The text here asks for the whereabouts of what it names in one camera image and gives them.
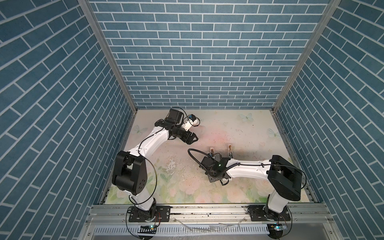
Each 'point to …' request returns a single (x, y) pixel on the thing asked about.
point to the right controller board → (275, 231)
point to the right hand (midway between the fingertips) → (211, 174)
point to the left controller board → (149, 229)
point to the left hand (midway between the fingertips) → (192, 135)
